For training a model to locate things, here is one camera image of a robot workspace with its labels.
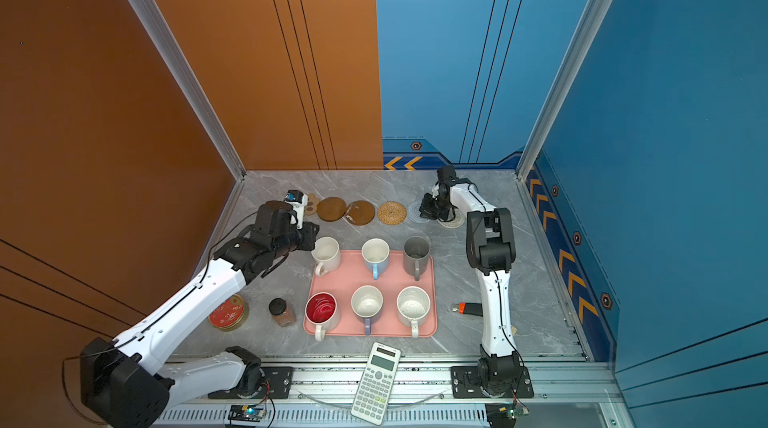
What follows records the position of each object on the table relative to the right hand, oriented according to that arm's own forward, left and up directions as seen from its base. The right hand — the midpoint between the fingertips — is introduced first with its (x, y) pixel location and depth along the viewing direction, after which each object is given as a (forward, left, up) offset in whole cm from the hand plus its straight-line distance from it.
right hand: (420, 213), depth 107 cm
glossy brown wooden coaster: (+1, +22, 0) cm, 22 cm away
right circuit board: (-59, -16, -3) cm, 61 cm away
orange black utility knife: (-34, -12, -1) cm, 36 cm away
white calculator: (-53, +14, 0) cm, 55 cm away
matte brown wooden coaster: (+2, +33, 0) cm, 33 cm away
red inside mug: (-35, +30, +2) cm, 46 cm away
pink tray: (-23, +23, 0) cm, 32 cm away
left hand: (-19, +30, +20) cm, 40 cm away
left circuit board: (-59, +44, -2) cm, 73 cm away
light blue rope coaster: (-1, +2, 0) cm, 2 cm away
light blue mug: (-18, +15, +3) cm, 24 cm away
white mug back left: (-20, +30, +7) cm, 36 cm away
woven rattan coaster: (+1, +10, -1) cm, 10 cm away
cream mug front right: (-34, +4, 0) cm, 34 cm away
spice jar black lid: (-38, +38, +7) cm, 55 cm away
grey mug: (-24, +3, +11) cm, 26 cm away
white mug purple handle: (-33, +17, +1) cm, 37 cm away
